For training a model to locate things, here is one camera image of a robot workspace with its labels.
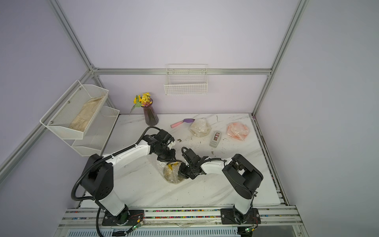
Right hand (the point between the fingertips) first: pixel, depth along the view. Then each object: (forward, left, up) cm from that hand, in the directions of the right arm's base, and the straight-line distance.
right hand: (175, 178), depth 86 cm
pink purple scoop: (+46, -7, 0) cm, 46 cm away
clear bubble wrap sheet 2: (+34, -44, +1) cm, 56 cm away
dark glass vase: (+44, +20, +8) cm, 49 cm away
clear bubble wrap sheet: (+42, -9, 0) cm, 43 cm away
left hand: (+7, 0, +6) cm, 9 cm away
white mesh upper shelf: (+23, +53, +30) cm, 66 cm away
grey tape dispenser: (+26, -27, +2) cm, 38 cm away
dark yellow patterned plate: (+4, +2, 0) cm, 4 cm away
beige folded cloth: (+22, +47, +30) cm, 60 cm away
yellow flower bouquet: (+43, +20, +23) cm, 53 cm away
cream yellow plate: (+37, -17, +2) cm, 40 cm away
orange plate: (+34, -44, +1) cm, 56 cm away
